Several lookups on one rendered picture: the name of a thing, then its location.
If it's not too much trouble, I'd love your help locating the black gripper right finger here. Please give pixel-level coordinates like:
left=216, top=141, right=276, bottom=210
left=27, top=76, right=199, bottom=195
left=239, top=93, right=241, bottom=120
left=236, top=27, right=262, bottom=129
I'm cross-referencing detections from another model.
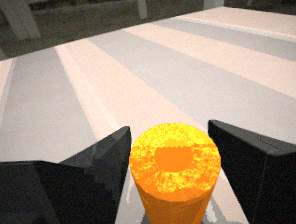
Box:
left=207, top=119, right=296, bottom=224

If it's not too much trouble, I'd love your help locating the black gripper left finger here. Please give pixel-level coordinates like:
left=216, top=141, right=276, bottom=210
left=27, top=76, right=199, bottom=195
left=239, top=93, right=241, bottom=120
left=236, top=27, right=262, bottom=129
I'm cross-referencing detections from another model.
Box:
left=0, top=126, right=132, bottom=224

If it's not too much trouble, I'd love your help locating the orange knob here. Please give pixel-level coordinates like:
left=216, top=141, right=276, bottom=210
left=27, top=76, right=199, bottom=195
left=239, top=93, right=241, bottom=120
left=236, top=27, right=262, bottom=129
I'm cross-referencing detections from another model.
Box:
left=129, top=123, right=221, bottom=224

